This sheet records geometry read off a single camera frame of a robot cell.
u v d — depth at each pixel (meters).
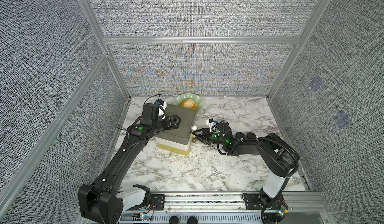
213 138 0.78
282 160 0.48
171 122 0.68
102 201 0.38
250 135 0.97
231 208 0.73
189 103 1.05
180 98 1.14
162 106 0.69
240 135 0.97
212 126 0.83
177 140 0.76
